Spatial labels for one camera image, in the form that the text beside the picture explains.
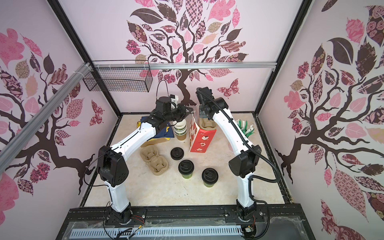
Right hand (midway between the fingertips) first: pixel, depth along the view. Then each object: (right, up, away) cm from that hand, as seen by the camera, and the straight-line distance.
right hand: (209, 109), depth 83 cm
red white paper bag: (-5, -17, 0) cm, 18 cm away
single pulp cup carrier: (-2, -8, 0) cm, 9 cm away
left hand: (-8, 0, -3) cm, 9 cm away
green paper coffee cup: (-13, -39, +1) cm, 41 cm away
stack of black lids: (-20, -27, +11) cm, 36 cm away
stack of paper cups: (-18, -12, +9) cm, 23 cm away
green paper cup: (-1, -42, -3) cm, 42 cm away
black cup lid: (0, -35, -7) cm, 36 cm away
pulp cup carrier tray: (-31, -33, +5) cm, 45 cm away
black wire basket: (-57, +23, +12) cm, 63 cm away
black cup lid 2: (-13, -32, -4) cm, 35 cm away
